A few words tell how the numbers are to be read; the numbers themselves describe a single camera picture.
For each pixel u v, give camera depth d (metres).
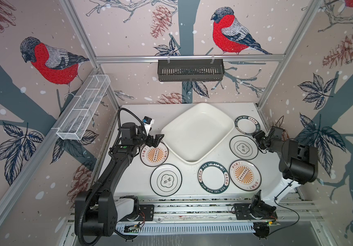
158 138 0.74
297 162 0.50
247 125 1.08
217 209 0.76
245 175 0.86
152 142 0.74
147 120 0.71
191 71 1.05
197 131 1.03
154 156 0.93
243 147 0.98
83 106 0.79
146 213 0.73
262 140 0.88
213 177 0.85
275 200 0.60
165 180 0.84
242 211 0.73
